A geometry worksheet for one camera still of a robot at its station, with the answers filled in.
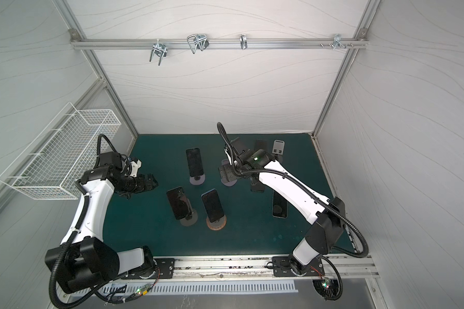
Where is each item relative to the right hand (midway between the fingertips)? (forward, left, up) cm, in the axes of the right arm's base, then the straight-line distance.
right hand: (231, 169), depth 78 cm
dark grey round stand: (-14, +19, -20) cm, 31 cm away
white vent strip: (-39, +16, -21) cm, 47 cm away
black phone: (+10, +19, -9) cm, 24 cm away
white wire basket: (-9, +61, +13) cm, 63 cm away
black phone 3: (-13, +20, -5) cm, 25 cm away
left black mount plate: (-34, +25, -20) cm, 47 cm away
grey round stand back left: (+8, +19, -22) cm, 30 cm away
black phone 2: (-5, -23, -24) cm, 34 cm away
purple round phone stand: (-7, +1, +8) cm, 10 cm away
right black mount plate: (-31, -22, -18) cm, 42 cm away
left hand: (-7, +37, -5) cm, 38 cm away
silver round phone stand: (+25, -23, -14) cm, 37 cm away
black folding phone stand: (+26, -15, -14) cm, 33 cm away
